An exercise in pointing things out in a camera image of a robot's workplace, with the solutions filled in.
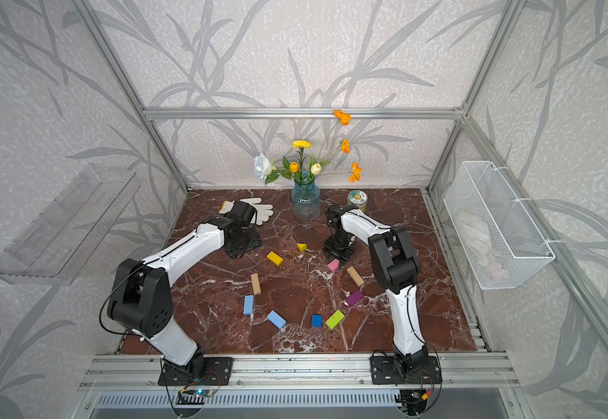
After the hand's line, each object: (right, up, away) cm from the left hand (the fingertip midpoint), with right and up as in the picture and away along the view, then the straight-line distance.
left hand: (254, 245), depth 91 cm
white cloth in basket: (+70, +6, -13) cm, 72 cm away
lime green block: (+28, -22, -8) cm, 37 cm away
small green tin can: (+39, +17, +15) cm, 45 cm away
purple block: (+35, -18, -2) cm, 40 cm away
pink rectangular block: (+28, -8, +4) cm, 30 cm away
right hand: (+27, -6, +6) cm, 28 cm away
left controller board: (-12, -40, -19) cm, 46 cm away
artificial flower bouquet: (+7, +25, -8) cm, 27 cm away
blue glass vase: (+18, +16, +11) cm, 26 cm away
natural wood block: (+1, -14, 0) cm, 14 cm away
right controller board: (+49, -40, -20) cm, 67 cm away
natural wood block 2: (+36, -11, +2) cm, 38 cm away
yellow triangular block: (+16, -2, +8) cm, 18 cm away
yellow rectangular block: (+6, -6, +7) cm, 11 cm away
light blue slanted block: (+10, -23, -8) cm, 26 cm away
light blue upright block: (0, -19, -6) cm, 20 cm away
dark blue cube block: (+22, -23, -9) cm, 33 cm away
